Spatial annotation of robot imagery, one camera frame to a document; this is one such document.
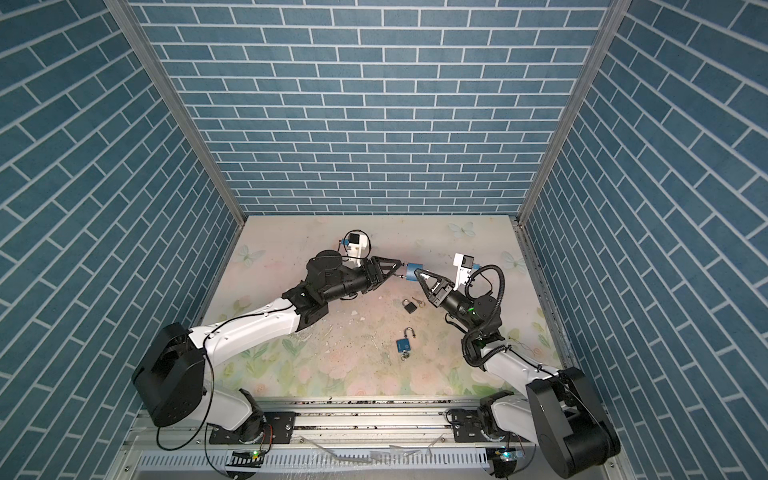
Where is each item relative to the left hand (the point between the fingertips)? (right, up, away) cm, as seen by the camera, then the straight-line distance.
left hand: (400, 268), depth 73 cm
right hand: (+3, -1, 0) cm, 4 cm away
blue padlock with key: (+1, -24, +14) cm, 27 cm away
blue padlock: (+3, -1, +1) cm, 3 cm away
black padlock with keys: (+3, -15, +23) cm, 28 cm away
